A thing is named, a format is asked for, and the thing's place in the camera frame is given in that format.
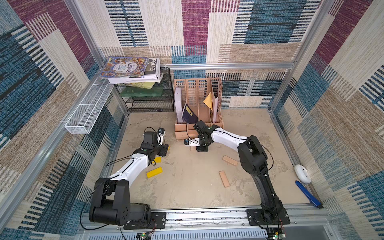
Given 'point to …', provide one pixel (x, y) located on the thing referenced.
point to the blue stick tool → (308, 196)
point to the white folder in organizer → (178, 105)
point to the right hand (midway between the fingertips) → (198, 145)
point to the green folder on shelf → (156, 91)
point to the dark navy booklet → (188, 115)
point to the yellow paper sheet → (209, 100)
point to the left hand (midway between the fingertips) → (160, 144)
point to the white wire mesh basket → (82, 118)
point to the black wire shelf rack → (157, 97)
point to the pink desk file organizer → (196, 99)
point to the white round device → (302, 174)
